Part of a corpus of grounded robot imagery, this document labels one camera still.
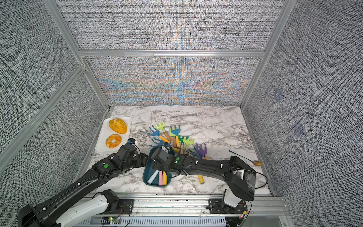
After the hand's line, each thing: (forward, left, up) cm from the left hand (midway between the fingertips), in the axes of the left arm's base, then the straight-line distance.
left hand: (145, 156), depth 78 cm
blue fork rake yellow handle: (+24, -17, -12) cm, 32 cm away
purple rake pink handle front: (-8, -7, -11) cm, 16 cm away
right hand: (-2, -5, -1) cm, 6 cm away
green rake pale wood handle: (+17, -21, -12) cm, 29 cm away
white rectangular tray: (+27, +35, -12) cm, 45 cm away
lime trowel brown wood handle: (+21, -15, -12) cm, 28 cm away
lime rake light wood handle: (+15, -24, -12) cm, 31 cm away
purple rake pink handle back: (+7, -34, -12) cm, 36 cm away
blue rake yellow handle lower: (+16, -9, -12) cm, 22 cm away
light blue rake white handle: (-8, -3, -11) cm, 14 cm away
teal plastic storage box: (-4, 0, -11) cm, 12 cm away
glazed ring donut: (+18, +27, -12) cm, 34 cm away
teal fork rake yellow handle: (-9, -10, -11) cm, 17 cm away
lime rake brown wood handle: (+30, -7, -13) cm, 33 cm away
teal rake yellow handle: (+5, -29, -10) cm, 31 cm away
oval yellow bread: (+29, +25, -9) cm, 39 cm away
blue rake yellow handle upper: (+24, -3, -13) cm, 28 cm away
